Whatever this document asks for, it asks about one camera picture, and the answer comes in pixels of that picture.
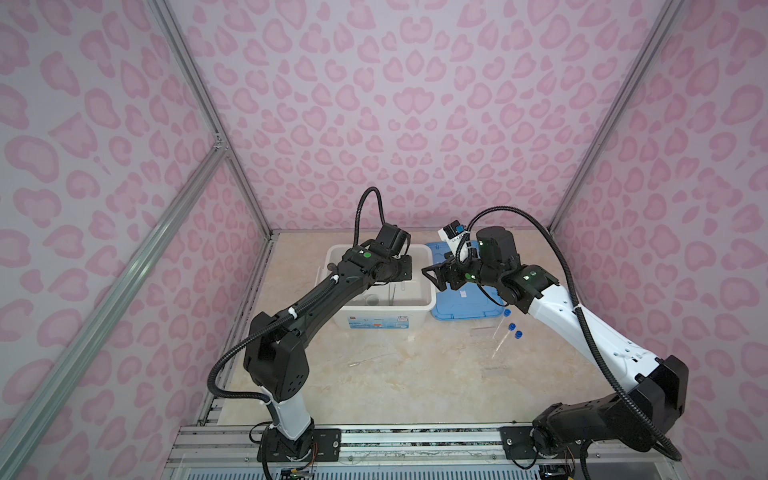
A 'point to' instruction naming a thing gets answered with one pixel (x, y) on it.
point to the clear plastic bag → (491, 368)
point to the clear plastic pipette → (353, 364)
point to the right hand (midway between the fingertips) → (437, 260)
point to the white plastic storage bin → (393, 306)
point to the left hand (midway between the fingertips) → (409, 264)
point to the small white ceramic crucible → (371, 300)
